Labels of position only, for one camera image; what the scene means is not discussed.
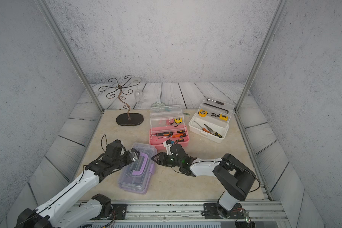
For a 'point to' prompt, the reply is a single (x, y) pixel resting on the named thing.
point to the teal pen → (186, 113)
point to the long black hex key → (216, 107)
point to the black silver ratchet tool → (217, 101)
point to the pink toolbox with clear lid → (158, 117)
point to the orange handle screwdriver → (179, 135)
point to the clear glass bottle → (139, 96)
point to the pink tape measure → (169, 121)
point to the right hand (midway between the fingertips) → (153, 160)
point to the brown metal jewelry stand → (127, 118)
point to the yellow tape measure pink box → (178, 120)
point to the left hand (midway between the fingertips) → (137, 156)
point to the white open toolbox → (212, 121)
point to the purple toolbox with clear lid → (137, 176)
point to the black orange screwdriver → (167, 134)
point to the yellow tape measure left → (203, 113)
